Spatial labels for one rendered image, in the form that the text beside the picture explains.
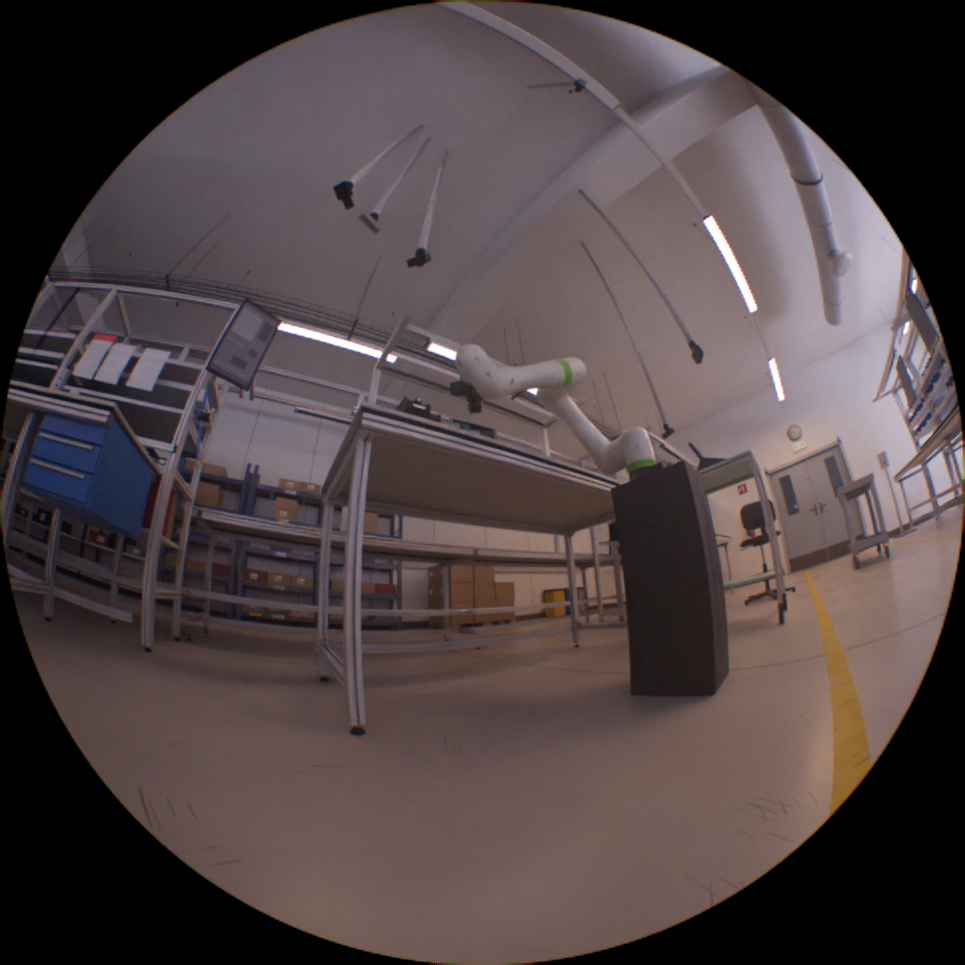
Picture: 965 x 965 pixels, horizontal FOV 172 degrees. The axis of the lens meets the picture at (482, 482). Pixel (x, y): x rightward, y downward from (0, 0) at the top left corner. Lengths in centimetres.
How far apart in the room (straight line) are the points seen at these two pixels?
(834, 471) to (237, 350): 832
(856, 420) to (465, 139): 760
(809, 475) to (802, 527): 102
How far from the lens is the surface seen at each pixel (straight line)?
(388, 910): 50
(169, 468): 196
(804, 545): 732
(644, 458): 133
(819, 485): 744
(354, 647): 98
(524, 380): 109
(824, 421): 770
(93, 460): 143
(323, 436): 582
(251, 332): 208
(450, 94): 340
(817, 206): 438
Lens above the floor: 40
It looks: 22 degrees up
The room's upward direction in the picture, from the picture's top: 3 degrees counter-clockwise
